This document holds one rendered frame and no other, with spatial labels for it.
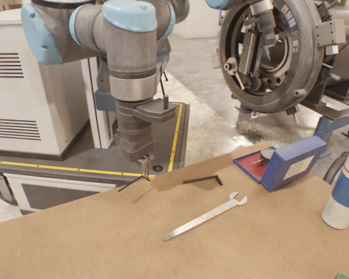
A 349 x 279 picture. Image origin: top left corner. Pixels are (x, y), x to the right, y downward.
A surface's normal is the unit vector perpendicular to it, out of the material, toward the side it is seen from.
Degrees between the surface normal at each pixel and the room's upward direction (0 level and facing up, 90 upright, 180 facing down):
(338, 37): 68
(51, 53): 115
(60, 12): 102
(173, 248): 0
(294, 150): 9
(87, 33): 92
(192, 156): 0
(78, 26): 79
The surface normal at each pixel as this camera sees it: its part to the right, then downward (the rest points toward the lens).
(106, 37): -0.72, 0.39
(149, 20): 0.80, 0.30
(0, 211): 0.02, -0.85
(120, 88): -0.44, 0.46
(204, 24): 0.36, 0.50
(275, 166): -0.88, 0.23
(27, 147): -0.09, 0.52
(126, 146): -0.60, 0.08
